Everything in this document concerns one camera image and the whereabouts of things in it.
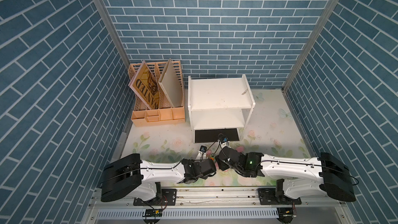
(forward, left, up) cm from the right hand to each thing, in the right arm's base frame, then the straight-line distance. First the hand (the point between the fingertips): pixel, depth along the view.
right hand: (218, 158), depth 79 cm
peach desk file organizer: (+22, +47, +2) cm, 52 cm away
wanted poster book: (+37, +47, +14) cm, 62 cm away
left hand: (-4, +5, -8) cm, 10 cm away
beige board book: (+42, +33, +12) cm, 55 cm away
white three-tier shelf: (+13, +2, +27) cm, 30 cm away
